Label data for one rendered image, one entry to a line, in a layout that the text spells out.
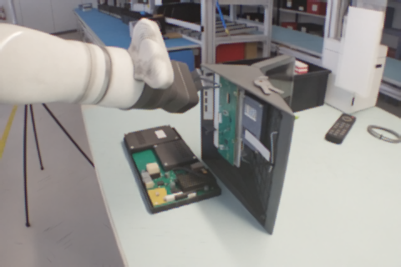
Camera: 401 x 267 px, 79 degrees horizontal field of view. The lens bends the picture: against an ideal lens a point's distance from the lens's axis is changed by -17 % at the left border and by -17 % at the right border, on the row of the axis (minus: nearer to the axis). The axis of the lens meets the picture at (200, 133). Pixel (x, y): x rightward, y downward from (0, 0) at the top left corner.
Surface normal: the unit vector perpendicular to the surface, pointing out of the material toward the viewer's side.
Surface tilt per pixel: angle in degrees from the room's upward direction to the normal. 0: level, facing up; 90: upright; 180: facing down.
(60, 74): 93
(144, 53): 72
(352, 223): 0
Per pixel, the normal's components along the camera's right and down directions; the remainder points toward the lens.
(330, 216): -0.01, -0.88
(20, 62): 0.91, 0.16
